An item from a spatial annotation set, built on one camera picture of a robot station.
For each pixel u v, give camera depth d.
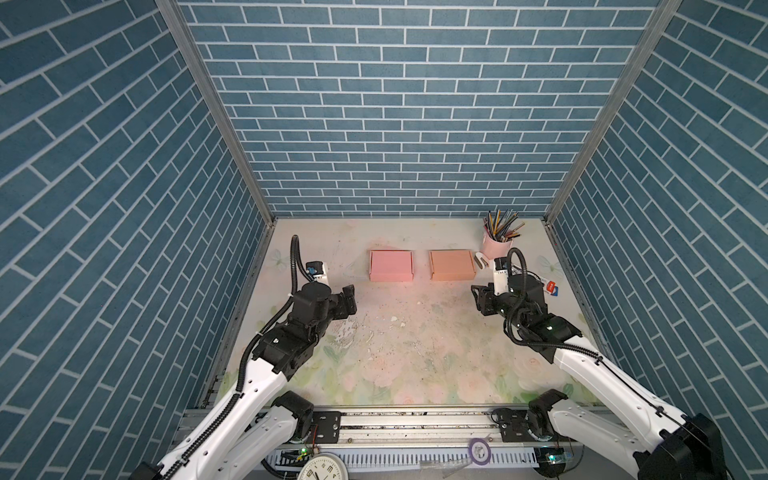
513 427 0.74
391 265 1.03
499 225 1.05
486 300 0.71
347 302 0.68
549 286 0.99
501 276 0.70
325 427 0.73
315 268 0.64
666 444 0.40
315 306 0.54
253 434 0.55
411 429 0.75
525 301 0.59
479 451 0.71
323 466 0.66
